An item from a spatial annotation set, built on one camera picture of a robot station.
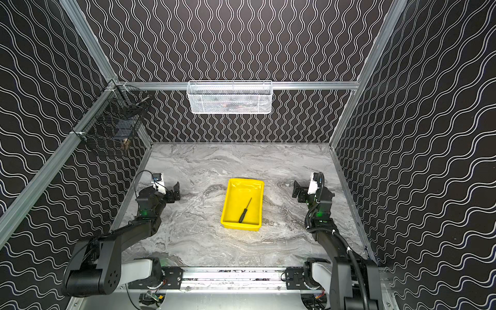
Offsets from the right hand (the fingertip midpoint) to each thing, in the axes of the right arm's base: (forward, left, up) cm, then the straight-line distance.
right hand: (307, 181), depth 86 cm
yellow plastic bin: (0, +32, -13) cm, 35 cm away
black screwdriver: (-8, +28, -14) cm, 32 cm away
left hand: (0, +61, -1) cm, 61 cm away
